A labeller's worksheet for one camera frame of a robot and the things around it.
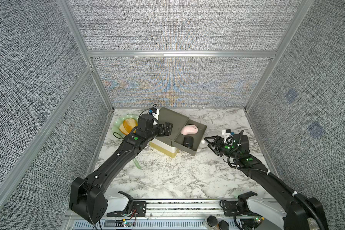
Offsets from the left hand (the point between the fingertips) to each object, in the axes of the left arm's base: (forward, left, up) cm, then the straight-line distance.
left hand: (168, 124), depth 78 cm
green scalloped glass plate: (+20, +36, -20) cm, 46 cm away
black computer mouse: (-5, -11, -10) cm, 16 cm away
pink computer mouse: (+1, -12, -8) cm, 14 cm away
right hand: (-7, -20, -5) cm, 21 cm away
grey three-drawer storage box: (-7, 0, -10) cm, 13 cm away
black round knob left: (-43, -18, -17) cm, 50 cm away
